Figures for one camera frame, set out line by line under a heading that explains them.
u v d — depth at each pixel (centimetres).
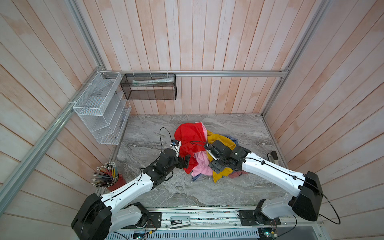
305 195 39
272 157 92
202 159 84
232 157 55
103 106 74
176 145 70
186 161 73
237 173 86
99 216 39
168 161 62
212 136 97
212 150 61
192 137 90
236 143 92
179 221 72
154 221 73
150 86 103
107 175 76
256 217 65
